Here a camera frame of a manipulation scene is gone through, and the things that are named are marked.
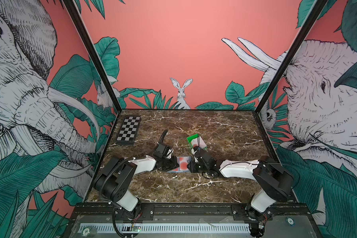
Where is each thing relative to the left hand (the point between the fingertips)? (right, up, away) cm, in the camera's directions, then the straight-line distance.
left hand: (181, 163), depth 89 cm
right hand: (+3, 0, -2) cm, 4 cm away
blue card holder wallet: (-3, -4, -1) cm, 5 cm away
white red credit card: (+1, 0, +1) cm, 1 cm away
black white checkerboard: (-38, +17, +12) cm, 43 cm away
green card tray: (+6, +14, +10) cm, 18 cm away
